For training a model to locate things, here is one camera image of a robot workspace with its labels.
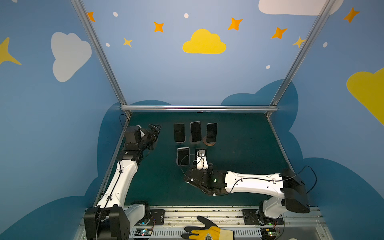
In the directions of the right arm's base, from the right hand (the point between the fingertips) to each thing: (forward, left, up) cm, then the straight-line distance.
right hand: (197, 164), depth 77 cm
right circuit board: (-26, -36, -16) cm, 48 cm away
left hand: (+14, +20, +10) cm, 26 cm away
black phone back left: (+25, +13, -5) cm, 29 cm away
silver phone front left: (+6, +8, -4) cm, 11 cm away
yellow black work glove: (-28, -7, -12) cm, 31 cm away
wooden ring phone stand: (+23, -8, -16) cm, 29 cm away
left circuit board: (-30, +25, -15) cm, 41 cm away
